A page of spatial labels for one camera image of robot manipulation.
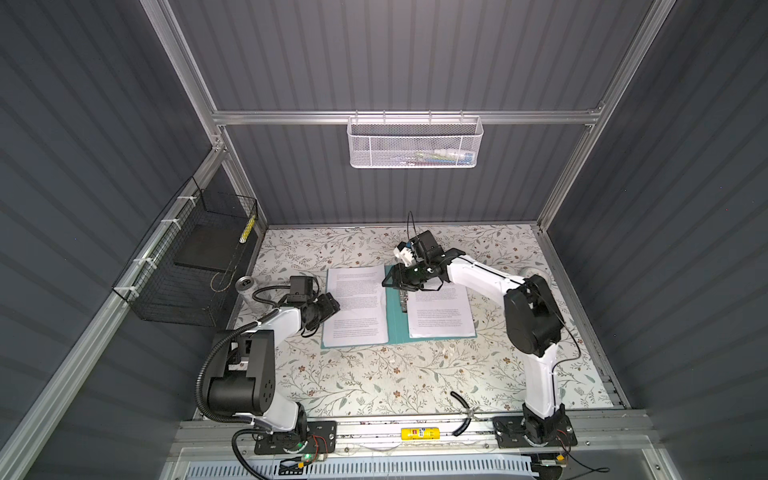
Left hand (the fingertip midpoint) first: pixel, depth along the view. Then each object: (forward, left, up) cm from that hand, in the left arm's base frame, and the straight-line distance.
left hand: (332, 308), depth 94 cm
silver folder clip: (+3, -24, -2) cm, 24 cm away
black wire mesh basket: (-3, +33, +25) cm, 42 cm away
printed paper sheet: (-3, -35, -2) cm, 35 cm away
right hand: (+2, -19, +7) cm, 20 cm away
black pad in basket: (+6, +28, +25) cm, 38 cm away
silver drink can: (+3, +24, +11) cm, 27 cm away
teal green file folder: (-5, -21, -2) cm, 21 cm away
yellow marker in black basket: (+12, +20, +25) cm, 34 cm away
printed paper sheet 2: (-3, -10, -2) cm, 10 cm away
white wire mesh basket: (+66, -33, +20) cm, 76 cm away
